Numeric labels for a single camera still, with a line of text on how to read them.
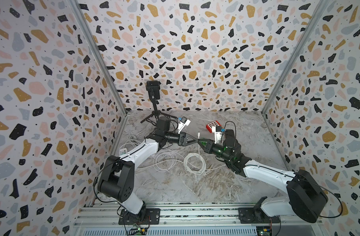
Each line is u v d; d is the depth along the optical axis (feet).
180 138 2.34
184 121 2.45
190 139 2.39
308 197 1.39
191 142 2.44
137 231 2.32
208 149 2.26
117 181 1.46
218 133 2.40
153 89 2.96
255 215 2.14
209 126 3.60
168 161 3.06
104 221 2.41
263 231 2.35
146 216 2.38
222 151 2.23
